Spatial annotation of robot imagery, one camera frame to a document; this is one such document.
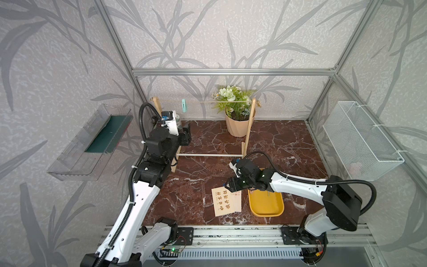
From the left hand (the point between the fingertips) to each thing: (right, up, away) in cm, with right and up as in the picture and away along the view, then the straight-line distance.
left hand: (184, 123), depth 67 cm
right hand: (+18, -29, +15) cm, 38 cm away
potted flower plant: (+24, +12, +27) cm, 38 cm away
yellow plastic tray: (+37, -40, +16) cm, 57 cm away
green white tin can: (-16, +4, +46) cm, 49 cm away
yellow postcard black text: (+17, -39, +16) cm, 46 cm away
